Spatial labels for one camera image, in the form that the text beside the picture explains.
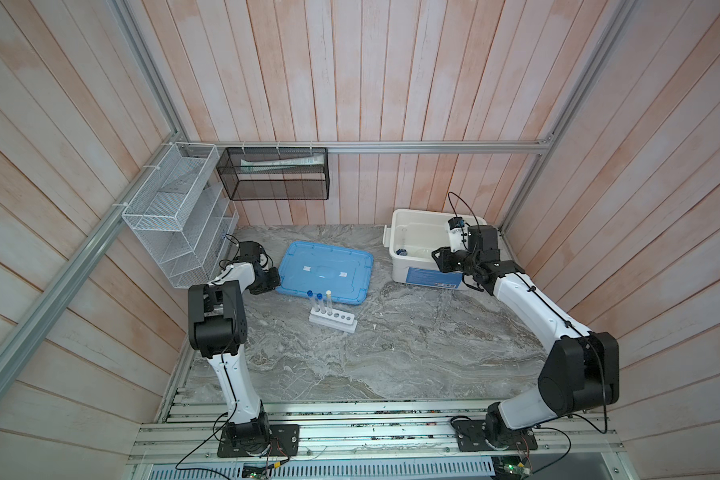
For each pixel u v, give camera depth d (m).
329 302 0.87
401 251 1.11
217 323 0.55
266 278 0.93
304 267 1.07
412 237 1.14
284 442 0.73
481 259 0.66
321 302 0.86
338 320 0.91
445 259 0.76
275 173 1.04
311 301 0.86
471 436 0.73
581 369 0.43
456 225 0.76
